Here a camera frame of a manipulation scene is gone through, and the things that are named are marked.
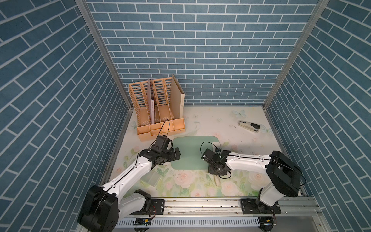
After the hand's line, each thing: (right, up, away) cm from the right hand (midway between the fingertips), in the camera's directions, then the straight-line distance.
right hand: (212, 171), depth 87 cm
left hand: (-21, +11, -3) cm, 24 cm away
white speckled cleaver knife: (+2, -3, -5) cm, 6 cm away
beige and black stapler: (+32, +26, +17) cm, 44 cm away
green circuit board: (-37, -19, -16) cm, 45 cm away
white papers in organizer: (-37, +41, -2) cm, 55 cm away
